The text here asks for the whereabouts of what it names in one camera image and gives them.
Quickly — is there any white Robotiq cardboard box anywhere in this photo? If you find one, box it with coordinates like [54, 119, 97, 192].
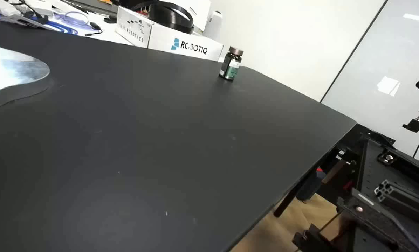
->
[115, 7, 223, 62]

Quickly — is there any black aluminium frame structure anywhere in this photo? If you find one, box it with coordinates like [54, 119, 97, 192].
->
[275, 125, 419, 252]

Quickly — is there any black round object on box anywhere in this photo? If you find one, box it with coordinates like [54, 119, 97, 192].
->
[149, 2, 194, 34]

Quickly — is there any white cylindrical container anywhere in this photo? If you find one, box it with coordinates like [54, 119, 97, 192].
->
[205, 10, 223, 40]

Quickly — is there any small dark green bottle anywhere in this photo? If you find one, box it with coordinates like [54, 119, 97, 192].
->
[219, 47, 244, 82]

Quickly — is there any blue and white clutter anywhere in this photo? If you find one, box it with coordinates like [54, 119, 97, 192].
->
[0, 0, 103, 37]

